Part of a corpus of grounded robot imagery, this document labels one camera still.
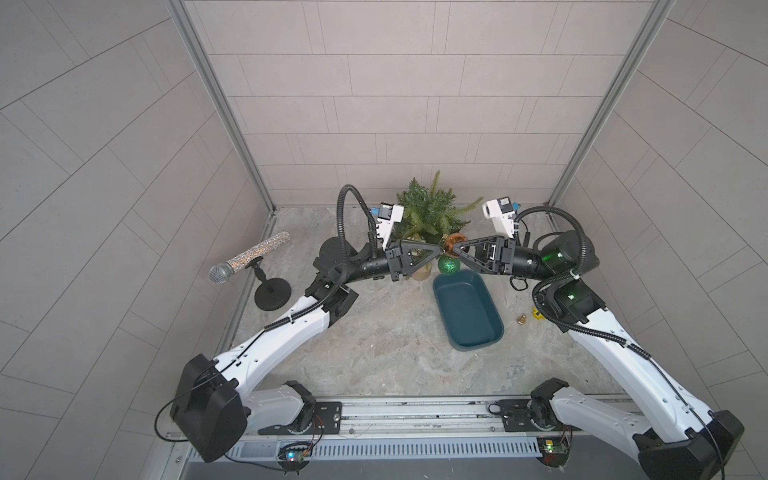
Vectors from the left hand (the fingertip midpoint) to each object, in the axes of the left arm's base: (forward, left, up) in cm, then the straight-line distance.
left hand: (439, 260), depth 56 cm
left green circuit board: (-28, +29, -35) cm, 54 cm away
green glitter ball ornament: (+8, -5, -13) cm, 16 cm away
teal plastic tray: (+5, -14, -36) cm, 39 cm away
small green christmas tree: (+18, 0, -7) cm, 20 cm away
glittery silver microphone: (+6, +49, -14) cm, 51 cm away
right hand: (-2, -3, +3) cm, 4 cm away
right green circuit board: (-27, -29, -38) cm, 55 cm away
